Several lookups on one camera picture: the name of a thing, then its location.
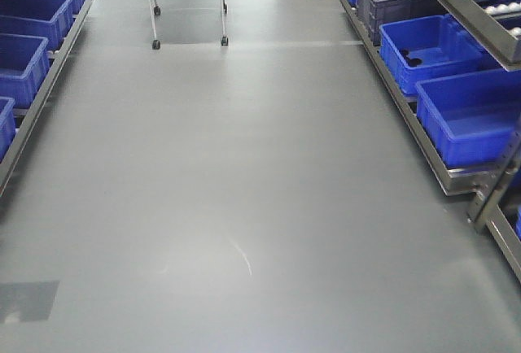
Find dark grey plastic bin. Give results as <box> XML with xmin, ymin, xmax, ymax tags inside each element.
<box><xmin>357</xmin><ymin>0</ymin><xmax>449</xmax><ymax>47</ymax></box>

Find dark framed roller rack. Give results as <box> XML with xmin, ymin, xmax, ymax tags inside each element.
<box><xmin>0</xmin><ymin>0</ymin><xmax>99</xmax><ymax>204</ymax></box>

